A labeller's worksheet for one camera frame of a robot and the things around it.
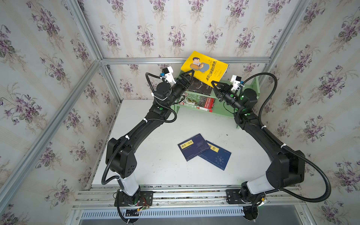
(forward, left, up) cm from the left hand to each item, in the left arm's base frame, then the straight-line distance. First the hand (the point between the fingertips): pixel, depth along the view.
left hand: (193, 73), depth 66 cm
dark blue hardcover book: (-15, -3, -46) cm, 49 cm away
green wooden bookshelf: (+10, -40, -13) cm, 43 cm away
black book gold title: (+15, -6, -19) cm, 25 cm away
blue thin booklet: (-21, -17, -47) cm, 54 cm away
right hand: (-1, -12, -4) cm, 13 cm away
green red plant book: (+12, -9, -32) cm, 35 cm away
